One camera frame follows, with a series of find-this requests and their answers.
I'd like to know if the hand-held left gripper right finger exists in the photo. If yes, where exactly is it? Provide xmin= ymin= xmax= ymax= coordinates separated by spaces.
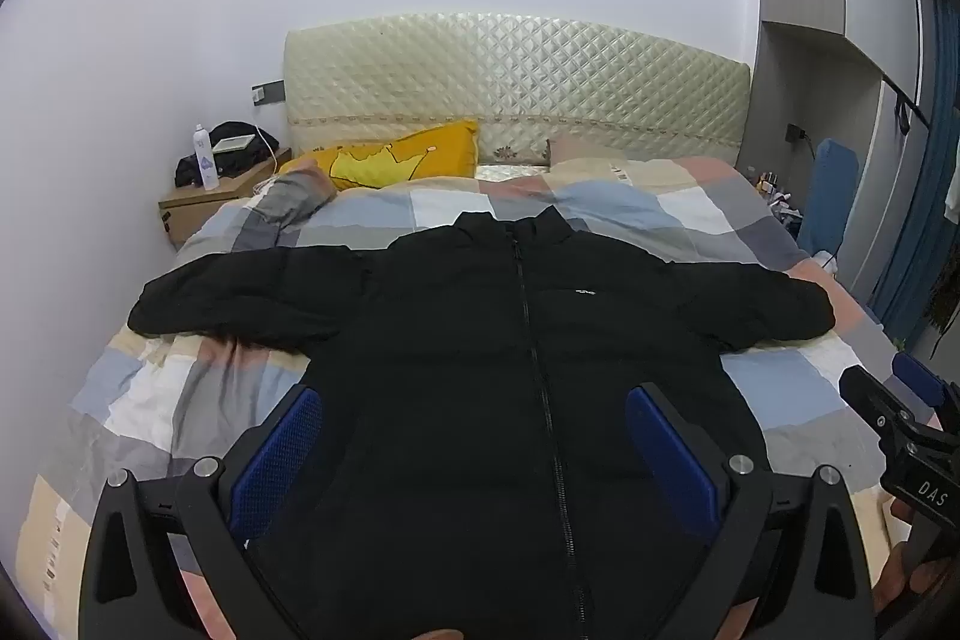
xmin=625 ymin=381 xmax=878 ymax=640

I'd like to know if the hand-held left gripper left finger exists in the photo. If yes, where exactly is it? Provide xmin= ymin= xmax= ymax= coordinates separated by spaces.
xmin=79 ymin=383 xmax=325 ymax=640

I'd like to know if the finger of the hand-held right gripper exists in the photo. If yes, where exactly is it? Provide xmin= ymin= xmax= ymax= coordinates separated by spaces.
xmin=891 ymin=351 xmax=960 ymax=420
xmin=838 ymin=366 xmax=920 ymax=442

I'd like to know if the black padded jacket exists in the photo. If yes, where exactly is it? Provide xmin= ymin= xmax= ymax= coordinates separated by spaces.
xmin=127 ymin=206 xmax=837 ymax=640

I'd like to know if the person's right hand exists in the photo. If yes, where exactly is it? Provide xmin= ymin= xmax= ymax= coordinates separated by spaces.
xmin=877 ymin=496 xmax=953 ymax=618

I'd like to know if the checked bed quilt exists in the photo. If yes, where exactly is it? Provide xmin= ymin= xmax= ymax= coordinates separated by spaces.
xmin=19 ymin=156 xmax=912 ymax=618

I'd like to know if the blue curtain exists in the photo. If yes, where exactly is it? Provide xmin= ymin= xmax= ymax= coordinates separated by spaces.
xmin=870 ymin=0 xmax=960 ymax=348

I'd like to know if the blue chair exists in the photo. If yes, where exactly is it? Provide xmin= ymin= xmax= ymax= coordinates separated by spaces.
xmin=796 ymin=139 xmax=862 ymax=259

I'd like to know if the pile of small desk things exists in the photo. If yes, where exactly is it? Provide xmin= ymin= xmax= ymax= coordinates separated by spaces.
xmin=742 ymin=164 xmax=807 ymax=229

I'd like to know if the wooden nightstand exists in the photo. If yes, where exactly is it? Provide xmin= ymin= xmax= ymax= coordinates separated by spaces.
xmin=157 ymin=147 xmax=293 ymax=251

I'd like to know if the checked pillow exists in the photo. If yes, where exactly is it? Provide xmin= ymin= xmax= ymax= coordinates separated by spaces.
xmin=244 ymin=166 xmax=340 ymax=236

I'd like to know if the black bag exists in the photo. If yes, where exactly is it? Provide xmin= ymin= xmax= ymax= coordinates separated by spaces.
xmin=175 ymin=121 xmax=280 ymax=189

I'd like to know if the white bottle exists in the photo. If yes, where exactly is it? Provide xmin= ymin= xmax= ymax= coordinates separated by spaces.
xmin=193 ymin=124 xmax=220 ymax=191

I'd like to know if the yellow pillow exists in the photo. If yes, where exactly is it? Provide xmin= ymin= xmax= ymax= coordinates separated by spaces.
xmin=279 ymin=119 xmax=481 ymax=191

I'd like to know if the floral pillow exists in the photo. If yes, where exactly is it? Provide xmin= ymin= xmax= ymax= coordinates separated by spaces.
xmin=474 ymin=121 xmax=556 ymax=167

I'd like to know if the cream quilted headboard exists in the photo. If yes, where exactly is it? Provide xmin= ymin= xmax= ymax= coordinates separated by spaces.
xmin=283 ymin=10 xmax=753 ymax=169

